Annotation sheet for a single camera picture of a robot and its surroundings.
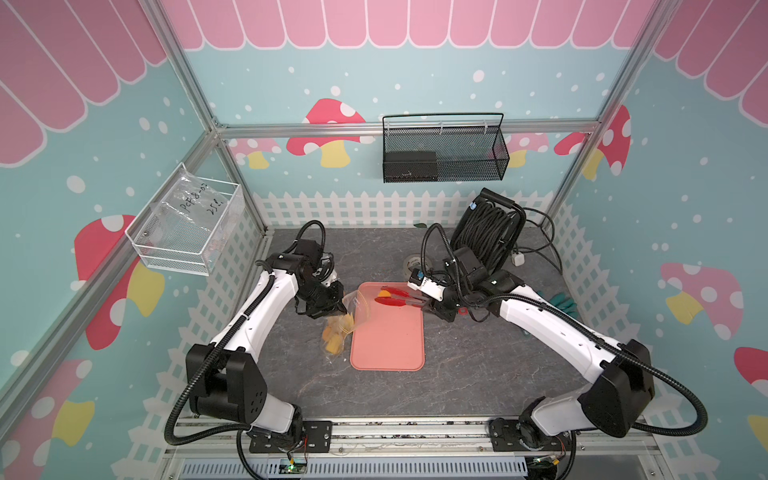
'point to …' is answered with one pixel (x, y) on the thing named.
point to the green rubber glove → (563, 301)
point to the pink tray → (393, 338)
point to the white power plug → (518, 259)
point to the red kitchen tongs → (394, 297)
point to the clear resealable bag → (339, 327)
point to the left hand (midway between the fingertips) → (345, 315)
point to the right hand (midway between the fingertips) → (427, 300)
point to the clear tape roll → (411, 262)
